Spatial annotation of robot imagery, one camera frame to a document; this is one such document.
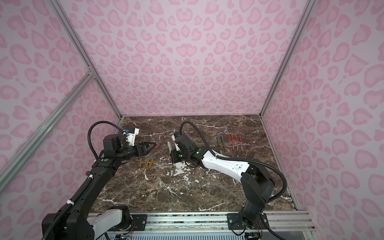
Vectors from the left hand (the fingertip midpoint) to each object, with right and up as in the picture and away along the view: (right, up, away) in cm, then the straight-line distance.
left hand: (151, 142), depth 78 cm
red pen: (+46, +2, +29) cm, 55 cm away
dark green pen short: (+41, -2, +26) cm, 49 cm away
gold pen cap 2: (-8, -14, +15) cm, 23 cm away
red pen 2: (+51, -3, +26) cm, 57 cm away
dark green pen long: (+38, -1, +26) cm, 47 cm away
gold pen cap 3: (-5, -15, +15) cm, 22 cm away
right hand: (+10, -6, +2) cm, 12 cm away
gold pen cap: (-12, -14, +16) cm, 25 cm away
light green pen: (+8, -3, +4) cm, 10 cm away
